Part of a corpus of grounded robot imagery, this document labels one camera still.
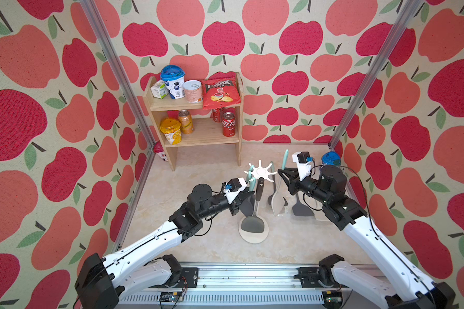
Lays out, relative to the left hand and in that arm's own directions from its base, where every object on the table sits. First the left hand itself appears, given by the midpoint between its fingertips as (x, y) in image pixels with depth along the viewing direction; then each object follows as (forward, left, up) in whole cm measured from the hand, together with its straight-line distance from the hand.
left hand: (252, 194), depth 65 cm
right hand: (+9, -12, 0) cm, 15 cm away
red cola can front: (+37, +8, +1) cm, 38 cm away
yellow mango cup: (+33, +35, +1) cm, 48 cm away
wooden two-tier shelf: (+41, +20, -9) cm, 47 cm away
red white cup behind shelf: (+40, +48, -20) cm, 66 cm away
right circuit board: (-27, -31, -32) cm, 52 cm away
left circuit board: (-26, +31, -33) cm, 52 cm away
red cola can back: (+48, +14, -2) cm, 50 cm away
